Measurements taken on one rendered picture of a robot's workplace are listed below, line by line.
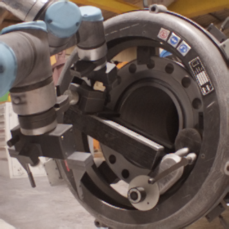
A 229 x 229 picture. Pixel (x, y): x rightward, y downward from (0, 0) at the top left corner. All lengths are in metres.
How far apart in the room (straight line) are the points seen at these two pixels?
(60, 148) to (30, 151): 0.06
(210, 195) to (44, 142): 0.47
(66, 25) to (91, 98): 0.34
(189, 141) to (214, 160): 0.12
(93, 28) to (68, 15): 0.19
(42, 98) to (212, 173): 0.47
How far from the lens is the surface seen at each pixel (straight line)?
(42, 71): 0.54
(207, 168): 0.81
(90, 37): 0.89
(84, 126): 1.03
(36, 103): 0.54
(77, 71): 0.92
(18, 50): 0.45
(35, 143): 0.59
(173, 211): 0.88
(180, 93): 0.99
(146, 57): 1.06
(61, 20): 0.70
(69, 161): 0.58
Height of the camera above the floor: 0.56
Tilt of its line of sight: 3 degrees up
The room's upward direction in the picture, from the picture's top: 3 degrees counter-clockwise
